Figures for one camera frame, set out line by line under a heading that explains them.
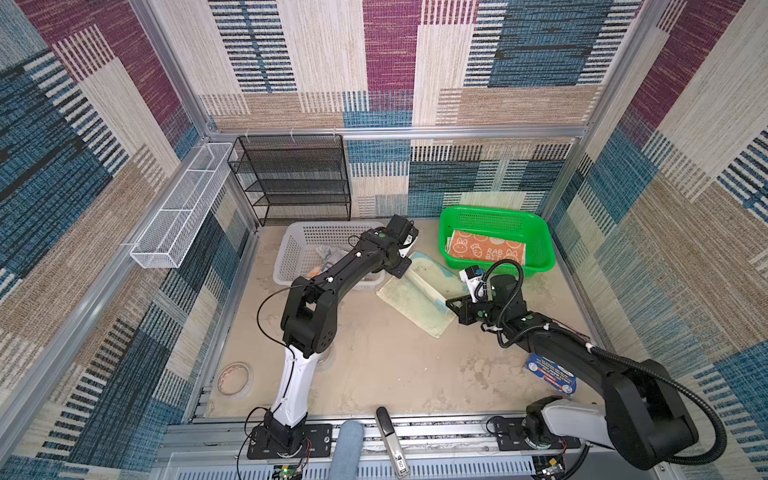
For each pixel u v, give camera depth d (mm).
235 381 824
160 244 700
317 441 734
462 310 772
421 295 943
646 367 436
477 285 767
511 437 729
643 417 412
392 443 698
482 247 1072
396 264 817
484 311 739
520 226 1152
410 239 794
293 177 1085
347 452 702
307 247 1114
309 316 540
